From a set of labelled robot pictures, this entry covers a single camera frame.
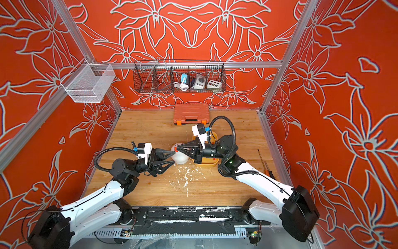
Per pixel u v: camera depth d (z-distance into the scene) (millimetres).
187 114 1098
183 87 856
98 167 496
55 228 396
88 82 916
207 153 577
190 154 587
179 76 1003
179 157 844
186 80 850
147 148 533
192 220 728
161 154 612
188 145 580
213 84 946
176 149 589
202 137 553
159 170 579
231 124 475
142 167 585
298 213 389
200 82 908
